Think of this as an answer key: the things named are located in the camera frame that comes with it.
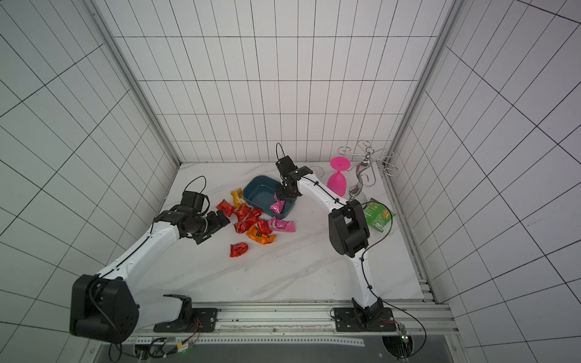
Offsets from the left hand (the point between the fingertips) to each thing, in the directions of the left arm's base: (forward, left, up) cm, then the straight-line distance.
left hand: (220, 230), depth 84 cm
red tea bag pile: (+11, -9, -8) cm, 16 cm away
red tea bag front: (-5, -6, -6) cm, 10 cm away
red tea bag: (+14, +1, -6) cm, 15 cm away
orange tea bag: (+2, -12, -7) cm, 14 cm away
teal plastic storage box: (+28, -11, -13) cm, 33 cm away
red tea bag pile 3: (+5, -16, -6) cm, 18 cm away
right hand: (+17, -20, 0) cm, 26 cm away
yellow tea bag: (+19, -3, -5) cm, 20 cm away
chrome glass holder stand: (+20, -56, +15) cm, 61 cm away
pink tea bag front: (+14, -22, -4) cm, 26 cm away
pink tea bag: (+7, -23, -8) cm, 25 cm away
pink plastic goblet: (+16, -45, +11) cm, 49 cm away
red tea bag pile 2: (+5, -7, -6) cm, 10 cm away
